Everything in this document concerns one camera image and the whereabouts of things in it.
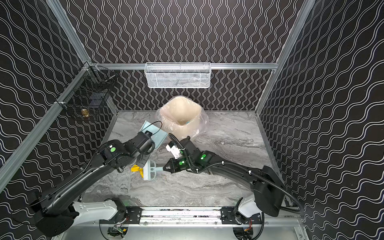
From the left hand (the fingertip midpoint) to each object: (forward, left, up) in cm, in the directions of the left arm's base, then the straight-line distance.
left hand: (144, 153), depth 70 cm
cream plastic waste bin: (+30, -13, -5) cm, 33 cm away
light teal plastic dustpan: (+2, -9, +12) cm, 15 cm away
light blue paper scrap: (+32, -17, -13) cm, 39 cm away
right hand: (-4, -9, -8) cm, 12 cm away
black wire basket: (+36, +44, +5) cm, 57 cm away
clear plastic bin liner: (+26, -28, -5) cm, 38 cm away
